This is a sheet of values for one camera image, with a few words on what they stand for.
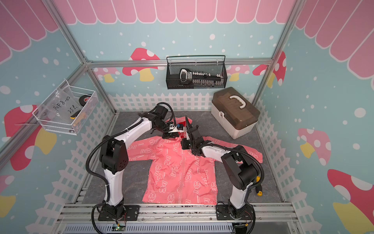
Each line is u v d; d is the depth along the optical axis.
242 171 0.48
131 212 0.74
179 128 0.78
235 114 0.98
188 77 0.88
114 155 0.54
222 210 0.75
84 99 0.80
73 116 0.65
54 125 0.64
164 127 0.80
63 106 0.70
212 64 0.90
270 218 0.73
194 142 0.73
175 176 0.85
